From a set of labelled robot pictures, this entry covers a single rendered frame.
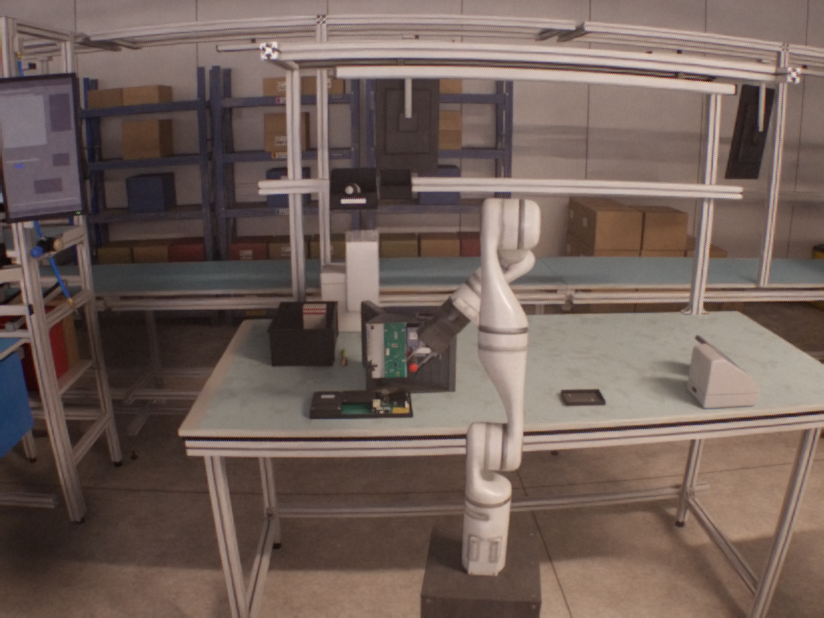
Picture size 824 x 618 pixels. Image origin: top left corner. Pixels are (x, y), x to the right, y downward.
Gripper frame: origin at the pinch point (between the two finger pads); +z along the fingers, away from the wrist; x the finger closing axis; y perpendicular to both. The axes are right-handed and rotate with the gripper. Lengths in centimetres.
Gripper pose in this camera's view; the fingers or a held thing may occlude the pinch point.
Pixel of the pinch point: (409, 365)
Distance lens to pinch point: 152.0
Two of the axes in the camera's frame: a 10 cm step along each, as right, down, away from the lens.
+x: -7.2, -6.4, -2.7
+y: -1.0, -2.9, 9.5
